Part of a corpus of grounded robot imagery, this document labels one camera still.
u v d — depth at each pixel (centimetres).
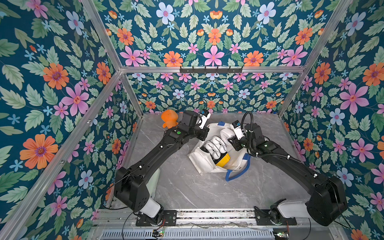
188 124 59
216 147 85
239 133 71
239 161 78
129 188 41
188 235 77
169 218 73
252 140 62
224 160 85
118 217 75
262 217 73
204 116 68
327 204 41
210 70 93
